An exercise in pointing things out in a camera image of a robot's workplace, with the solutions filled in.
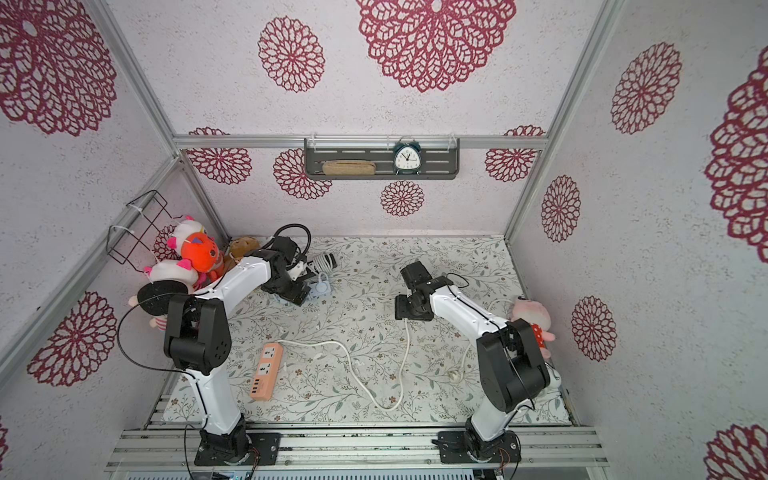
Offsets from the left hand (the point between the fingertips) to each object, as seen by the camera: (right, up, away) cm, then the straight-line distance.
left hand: (289, 294), depth 95 cm
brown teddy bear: (-21, +15, +10) cm, 28 cm away
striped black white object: (+9, +10, +11) cm, 17 cm away
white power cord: (+34, -26, -17) cm, 46 cm away
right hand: (+36, -4, -5) cm, 37 cm away
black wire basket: (-34, +16, -20) cm, 42 cm away
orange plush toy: (-24, +12, -6) cm, 28 cm away
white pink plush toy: (-34, +21, -1) cm, 40 cm away
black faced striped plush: (-30, +6, -12) cm, 33 cm away
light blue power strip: (+9, +2, +5) cm, 11 cm away
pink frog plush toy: (+77, -6, -5) cm, 77 cm away
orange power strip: (-2, -21, -12) cm, 24 cm away
